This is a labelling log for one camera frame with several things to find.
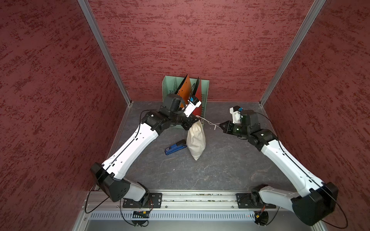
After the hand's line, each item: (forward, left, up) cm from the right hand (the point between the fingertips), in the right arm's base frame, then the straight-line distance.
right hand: (218, 128), depth 77 cm
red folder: (+21, +10, +6) cm, 24 cm away
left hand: (-1, +13, +9) cm, 16 cm away
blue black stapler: (+1, +23, -21) cm, 31 cm away
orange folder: (+28, +19, +4) cm, 34 cm away
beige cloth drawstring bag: (-6, +13, -2) cm, 14 cm away
